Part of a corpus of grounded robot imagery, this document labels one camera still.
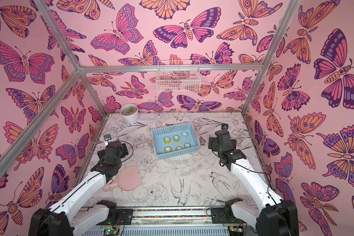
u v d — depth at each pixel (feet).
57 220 1.28
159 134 3.39
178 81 3.48
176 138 3.38
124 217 2.40
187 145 3.27
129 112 3.50
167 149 3.19
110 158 2.07
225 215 2.38
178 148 3.19
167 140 3.38
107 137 2.35
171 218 2.45
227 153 1.94
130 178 2.87
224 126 2.31
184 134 3.48
